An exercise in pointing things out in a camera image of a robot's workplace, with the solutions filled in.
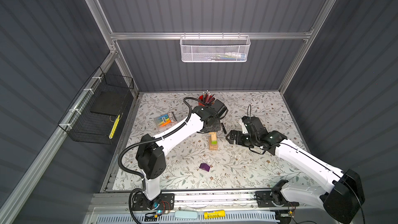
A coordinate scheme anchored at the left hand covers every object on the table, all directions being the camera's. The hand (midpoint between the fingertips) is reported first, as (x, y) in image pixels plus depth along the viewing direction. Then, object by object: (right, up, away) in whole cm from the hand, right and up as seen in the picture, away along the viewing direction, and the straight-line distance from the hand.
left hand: (215, 127), depth 82 cm
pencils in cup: (-3, +17, +17) cm, 24 cm away
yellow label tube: (-1, -37, -14) cm, 39 cm away
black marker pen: (+7, -2, +18) cm, 19 cm away
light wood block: (-1, -5, +2) cm, 5 cm away
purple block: (-6, -22, +2) cm, 22 cm away
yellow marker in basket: (-47, +2, -13) cm, 49 cm away
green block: (0, -9, +5) cm, 11 cm away
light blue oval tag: (-14, -37, -14) cm, 42 cm away
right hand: (+10, -6, -2) cm, 12 cm away
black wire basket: (-59, +8, -10) cm, 60 cm away
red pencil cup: (-8, +17, +15) cm, 24 cm away
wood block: (0, -13, +7) cm, 14 cm away
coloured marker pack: (-33, +2, +20) cm, 38 cm away
